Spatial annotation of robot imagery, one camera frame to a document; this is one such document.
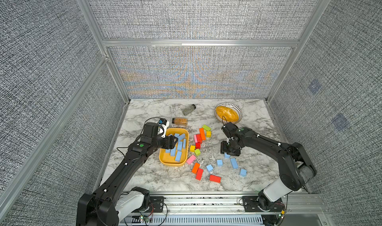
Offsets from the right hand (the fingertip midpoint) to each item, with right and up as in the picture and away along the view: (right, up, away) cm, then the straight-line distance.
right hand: (224, 149), depth 88 cm
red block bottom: (-6, -15, -6) cm, 17 cm away
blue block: (-29, +7, +7) cm, 30 cm away
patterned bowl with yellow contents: (+6, +22, +15) cm, 27 cm away
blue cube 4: (+9, -12, -6) cm, 16 cm away
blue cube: (-24, +2, +4) cm, 24 cm away
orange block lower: (-17, -10, -3) cm, 20 cm away
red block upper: (-14, +5, +8) cm, 17 cm away
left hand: (-29, +8, -8) cm, 31 cm away
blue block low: (-30, -2, +2) cm, 30 cm away
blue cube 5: (-9, -9, -5) cm, 14 cm away
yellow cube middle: (-19, 0, +2) cm, 19 cm away
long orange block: (-12, +7, +11) cm, 18 cm away
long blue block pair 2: (-27, +1, +4) cm, 27 cm away
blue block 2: (-33, -2, +2) cm, 33 cm away
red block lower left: (-15, -13, -5) cm, 21 cm away
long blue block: (+6, -8, -2) cm, 10 cm away
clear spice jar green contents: (-22, +24, +21) cm, 38 cm away
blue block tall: (-27, -4, 0) cm, 28 cm away
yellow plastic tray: (-34, -6, -1) cm, 35 cm away
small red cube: (-15, +1, +5) cm, 16 cm away
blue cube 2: (+2, -4, -1) cm, 5 cm away
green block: (-9, +11, +15) cm, 21 cm away
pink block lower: (-20, -6, -1) cm, 20 cm away
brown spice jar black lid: (-27, +16, +15) cm, 35 cm away
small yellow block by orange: (-8, +8, +9) cm, 14 cm away
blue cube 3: (-3, -7, -3) cm, 8 cm away
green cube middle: (-16, -2, +2) cm, 16 cm away
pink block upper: (-17, +5, +7) cm, 19 cm away
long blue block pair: (-26, +6, +8) cm, 28 cm away
